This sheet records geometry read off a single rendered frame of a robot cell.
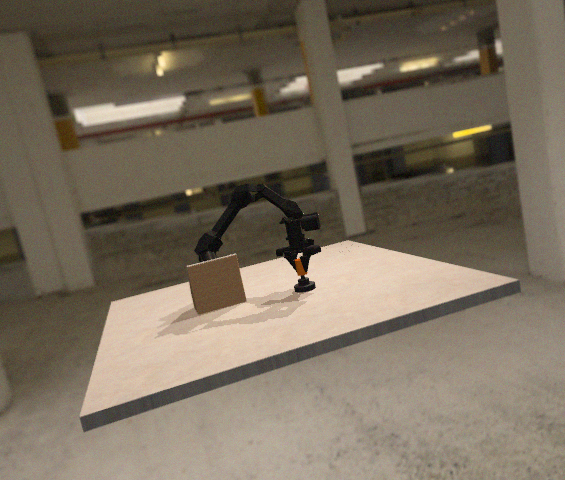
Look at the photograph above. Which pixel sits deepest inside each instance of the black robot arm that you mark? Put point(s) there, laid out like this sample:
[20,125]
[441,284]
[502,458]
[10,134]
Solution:
[210,242]

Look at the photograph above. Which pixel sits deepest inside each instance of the dark grey round pedestal with shaft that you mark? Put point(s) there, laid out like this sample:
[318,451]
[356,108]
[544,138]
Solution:
[304,285]

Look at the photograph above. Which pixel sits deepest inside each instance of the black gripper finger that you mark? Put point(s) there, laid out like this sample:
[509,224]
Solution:
[305,262]
[291,259]

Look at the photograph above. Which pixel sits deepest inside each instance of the orange knob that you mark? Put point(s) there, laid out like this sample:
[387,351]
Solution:
[299,268]

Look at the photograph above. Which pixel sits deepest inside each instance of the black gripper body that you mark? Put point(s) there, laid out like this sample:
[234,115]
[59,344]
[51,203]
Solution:
[296,243]

